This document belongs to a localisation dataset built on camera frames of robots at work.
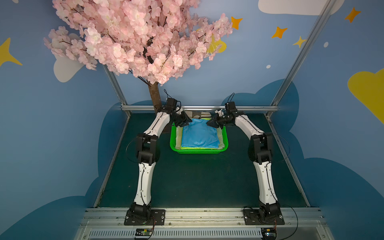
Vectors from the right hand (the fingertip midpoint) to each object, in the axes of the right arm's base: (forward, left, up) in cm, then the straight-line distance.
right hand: (208, 121), depth 100 cm
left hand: (0, +12, +2) cm, 12 cm away
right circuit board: (-60, -31, -15) cm, 69 cm away
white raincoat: (-9, +20, -5) cm, 22 cm away
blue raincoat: (-11, +6, 0) cm, 12 cm away
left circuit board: (-63, +31, -13) cm, 71 cm away
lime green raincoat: (-21, +15, -2) cm, 26 cm away
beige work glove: (+19, +9, -13) cm, 24 cm away
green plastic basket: (-14, +23, -4) cm, 27 cm away
